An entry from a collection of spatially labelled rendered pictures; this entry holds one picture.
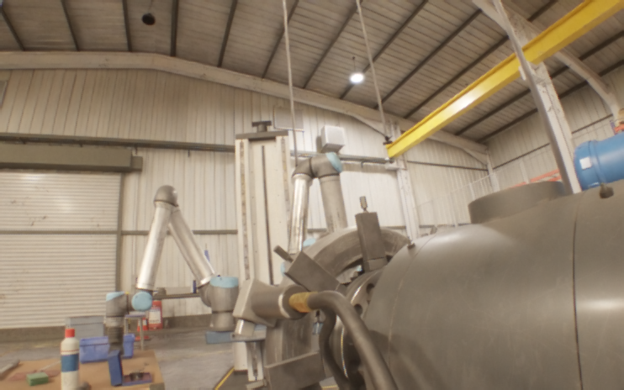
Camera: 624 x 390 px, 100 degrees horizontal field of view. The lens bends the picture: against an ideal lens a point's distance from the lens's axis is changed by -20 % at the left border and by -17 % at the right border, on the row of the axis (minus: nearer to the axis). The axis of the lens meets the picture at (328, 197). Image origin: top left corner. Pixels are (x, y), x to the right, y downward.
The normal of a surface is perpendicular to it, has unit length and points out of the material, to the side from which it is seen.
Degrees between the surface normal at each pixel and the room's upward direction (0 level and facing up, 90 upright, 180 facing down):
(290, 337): 90
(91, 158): 90
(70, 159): 90
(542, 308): 65
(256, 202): 90
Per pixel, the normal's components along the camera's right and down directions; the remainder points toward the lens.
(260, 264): 0.09, -0.28
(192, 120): 0.43, -0.29
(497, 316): -0.82, -0.43
